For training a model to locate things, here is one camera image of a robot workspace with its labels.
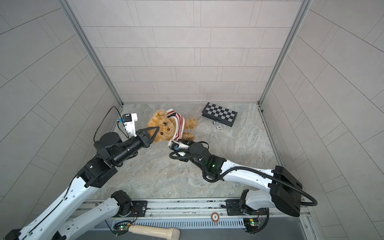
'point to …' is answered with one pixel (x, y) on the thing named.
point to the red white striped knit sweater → (180, 123)
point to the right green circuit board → (252, 224)
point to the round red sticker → (215, 217)
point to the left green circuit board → (121, 229)
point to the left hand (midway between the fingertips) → (162, 129)
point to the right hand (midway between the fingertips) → (176, 142)
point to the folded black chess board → (219, 114)
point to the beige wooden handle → (156, 232)
